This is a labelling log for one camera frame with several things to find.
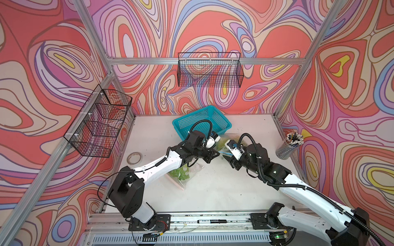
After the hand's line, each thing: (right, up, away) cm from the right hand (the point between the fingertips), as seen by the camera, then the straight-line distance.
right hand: (229, 154), depth 76 cm
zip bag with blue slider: (-6, +6, -9) cm, 12 cm away
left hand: (-4, -1, +2) cm, 5 cm away
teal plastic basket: (0, +18, +34) cm, 38 cm away
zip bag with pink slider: (-24, -13, +7) cm, 28 cm away
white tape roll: (-57, -6, +20) cm, 60 cm away
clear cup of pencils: (+37, +6, +7) cm, 38 cm away
